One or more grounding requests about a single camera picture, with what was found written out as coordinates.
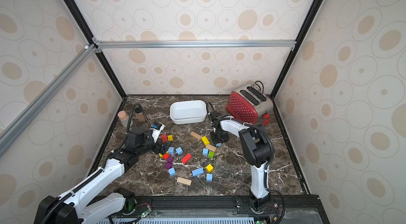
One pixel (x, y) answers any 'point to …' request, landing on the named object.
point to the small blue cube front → (209, 177)
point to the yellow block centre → (205, 140)
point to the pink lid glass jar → (123, 117)
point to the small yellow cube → (209, 168)
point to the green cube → (211, 155)
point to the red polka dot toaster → (250, 104)
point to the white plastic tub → (188, 112)
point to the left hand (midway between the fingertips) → (169, 136)
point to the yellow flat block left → (170, 138)
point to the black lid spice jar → (139, 114)
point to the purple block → (168, 164)
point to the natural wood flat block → (184, 180)
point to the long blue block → (197, 171)
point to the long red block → (186, 158)
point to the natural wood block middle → (211, 147)
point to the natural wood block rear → (195, 135)
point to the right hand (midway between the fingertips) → (223, 141)
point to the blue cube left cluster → (179, 150)
